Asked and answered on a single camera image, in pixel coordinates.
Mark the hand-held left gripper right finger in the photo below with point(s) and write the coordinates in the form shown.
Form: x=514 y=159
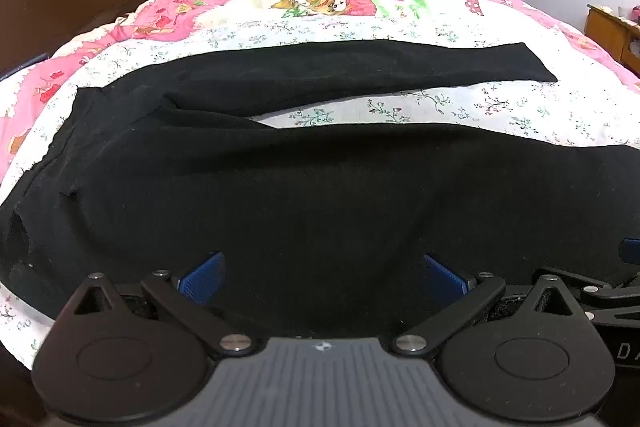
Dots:
x=445 y=279

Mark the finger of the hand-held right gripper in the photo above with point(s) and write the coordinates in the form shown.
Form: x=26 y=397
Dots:
x=600 y=293
x=631 y=251

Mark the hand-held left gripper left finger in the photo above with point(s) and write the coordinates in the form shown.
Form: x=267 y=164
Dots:
x=202 y=279

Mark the black pants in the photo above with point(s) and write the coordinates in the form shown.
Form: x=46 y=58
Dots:
x=300 y=207

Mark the wooden desk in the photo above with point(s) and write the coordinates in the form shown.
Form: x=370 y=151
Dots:
x=607 y=32

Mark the floral printed blanket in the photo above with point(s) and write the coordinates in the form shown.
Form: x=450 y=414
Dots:
x=350 y=32

